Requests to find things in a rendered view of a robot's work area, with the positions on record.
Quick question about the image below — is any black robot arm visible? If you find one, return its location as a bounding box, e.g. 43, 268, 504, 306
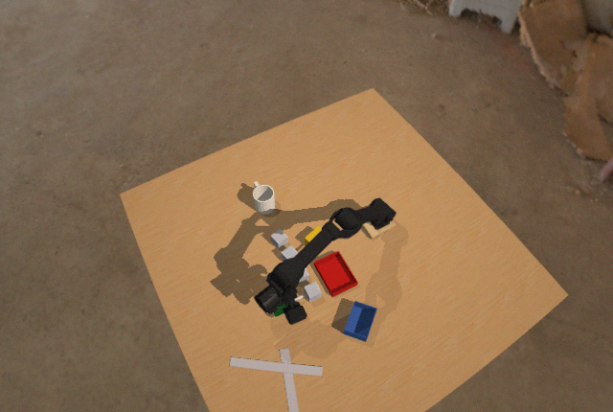
254, 198, 397, 314

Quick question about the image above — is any red tray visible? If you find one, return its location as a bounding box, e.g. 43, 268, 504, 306
314, 250, 358, 297

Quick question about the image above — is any grey flat bar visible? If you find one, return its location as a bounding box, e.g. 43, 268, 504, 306
280, 348, 299, 412
230, 357, 323, 376

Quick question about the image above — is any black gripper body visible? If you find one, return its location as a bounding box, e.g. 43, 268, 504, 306
282, 288, 307, 325

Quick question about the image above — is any blue open-top tray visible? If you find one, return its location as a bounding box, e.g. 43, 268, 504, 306
344, 301, 377, 342

